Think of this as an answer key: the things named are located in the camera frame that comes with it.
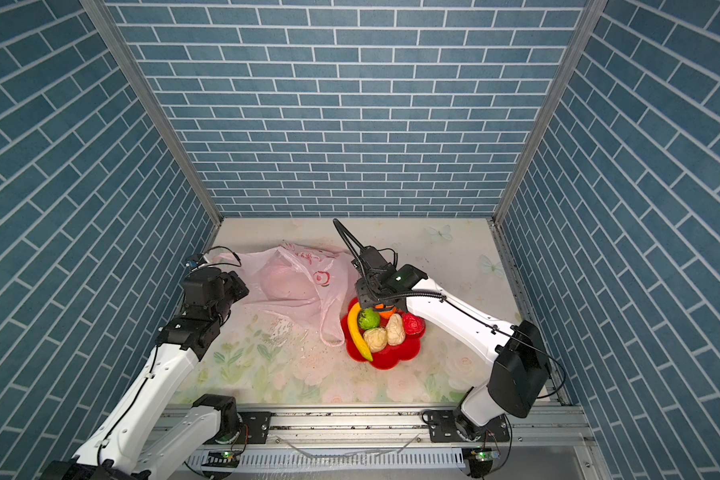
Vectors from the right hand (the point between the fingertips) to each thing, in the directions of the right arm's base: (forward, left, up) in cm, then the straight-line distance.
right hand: (363, 288), depth 81 cm
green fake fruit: (-4, -1, -10) cm, 11 cm away
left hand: (-1, +33, +5) cm, 34 cm away
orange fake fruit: (-1, -6, -12) cm, 14 cm away
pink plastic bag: (+11, +23, -15) cm, 30 cm away
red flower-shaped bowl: (-11, -8, -17) cm, 22 cm away
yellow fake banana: (-8, +2, -10) cm, 13 cm away
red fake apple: (-5, -14, -9) cm, 17 cm away
